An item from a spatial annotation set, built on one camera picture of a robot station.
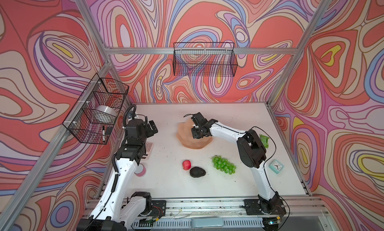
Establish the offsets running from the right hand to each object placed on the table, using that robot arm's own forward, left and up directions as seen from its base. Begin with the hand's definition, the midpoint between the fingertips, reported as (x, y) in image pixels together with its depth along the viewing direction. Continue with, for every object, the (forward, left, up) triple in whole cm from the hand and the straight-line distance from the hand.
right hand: (198, 134), depth 99 cm
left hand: (-7, +27, +23) cm, 37 cm away
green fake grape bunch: (-22, -14, +2) cm, 26 cm away
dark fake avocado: (-26, +2, +3) cm, 26 cm away
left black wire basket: (-7, +51, +30) cm, 60 cm away
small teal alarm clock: (-23, -45, -1) cm, 51 cm away
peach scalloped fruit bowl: (-2, +9, +1) cm, 9 cm away
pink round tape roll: (-24, +33, +3) cm, 41 cm away
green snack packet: (-6, -44, -1) cm, 44 cm away
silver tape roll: (-3, +46, +31) cm, 55 cm away
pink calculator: (-8, +32, 0) cm, 33 cm away
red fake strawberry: (-21, +7, +2) cm, 23 cm away
